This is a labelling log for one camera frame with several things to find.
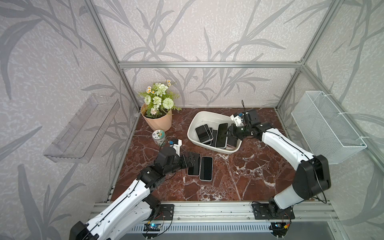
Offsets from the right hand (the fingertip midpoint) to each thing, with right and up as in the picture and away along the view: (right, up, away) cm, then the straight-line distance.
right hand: (222, 133), depth 83 cm
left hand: (-15, -12, -8) cm, 21 cm away
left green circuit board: (-36, -44, -12) cm, 58 cm away
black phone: (0, -3, 0) cm, 3 cm away
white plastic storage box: (-14, +9, +24) cm, 30 cm away
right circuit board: (+26, -45, -11) cm, 54 cm away
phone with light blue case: (-9, -22, +4) cm, 24 cm away
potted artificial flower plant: (-36, +17, +2) cm, 40 cm away
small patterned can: (-38, -3, +11) cm, 40 cm away
